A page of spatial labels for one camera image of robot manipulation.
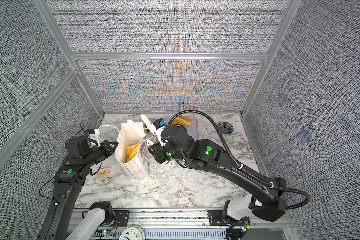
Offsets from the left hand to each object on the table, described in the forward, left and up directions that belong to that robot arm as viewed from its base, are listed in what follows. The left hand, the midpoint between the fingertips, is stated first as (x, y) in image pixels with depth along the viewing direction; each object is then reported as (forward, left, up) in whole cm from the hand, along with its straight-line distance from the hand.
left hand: (118, 142), depth 72 cm
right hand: (-9, -18, +10) cm, 22 cm away
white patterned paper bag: (-9, -9, -9) cm, 15 cm away
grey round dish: (+24, -64, -22) cm, 72 cm away
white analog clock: (-34, -8, -22) cm, 42 cm away
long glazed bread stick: (+31, -34, -19) cm, 50 cm away
